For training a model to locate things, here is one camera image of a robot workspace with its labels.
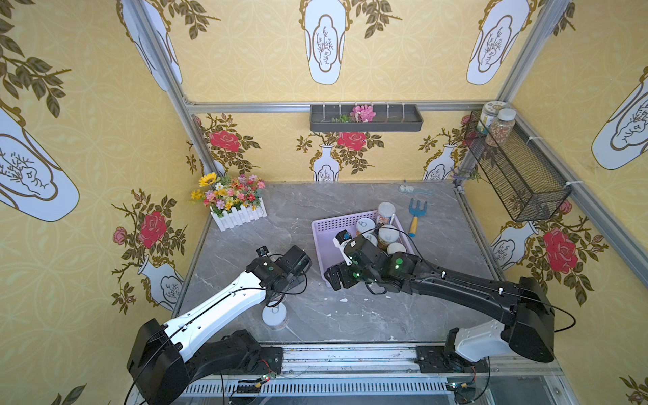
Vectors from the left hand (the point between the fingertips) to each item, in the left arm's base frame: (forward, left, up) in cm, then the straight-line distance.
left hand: (277, 278), depth 81 cm
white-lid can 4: (-10, +1, -5) cm, 12 cm away
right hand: (+2, -20, +5) cm, 21 cm away
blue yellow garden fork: (+33, -56, -9) cm, 66 cm away
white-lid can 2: (+17, -33, -3) cm, 38 cm away
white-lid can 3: (+17, -39, -1) cm, 42 cm away
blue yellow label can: (+23, -38, +4) cm, 45 cm away
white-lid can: (+23, -32, -4) cm, 39 cm away
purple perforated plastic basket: (+10, -16, -1) cm, 18 cm away
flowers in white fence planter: (+29, +19, +5) cm, 35 cm away
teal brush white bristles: (+46, -56, -9) cm, 73 cm away
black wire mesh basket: (+19, -81, +20) cm, 86 cm away
